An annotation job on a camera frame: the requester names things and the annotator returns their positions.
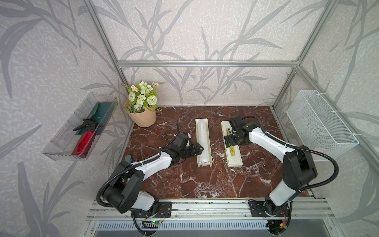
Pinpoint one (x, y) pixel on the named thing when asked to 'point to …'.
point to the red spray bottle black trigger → (86, 139)
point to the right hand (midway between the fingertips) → (232, 141)
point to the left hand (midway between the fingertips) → (199, 150)
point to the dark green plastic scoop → (97, 118)
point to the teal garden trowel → (128, 159)
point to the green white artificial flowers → (141, 97)
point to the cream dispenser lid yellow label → (232, 154)
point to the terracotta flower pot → (143, 119)
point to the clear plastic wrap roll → (203, 139)
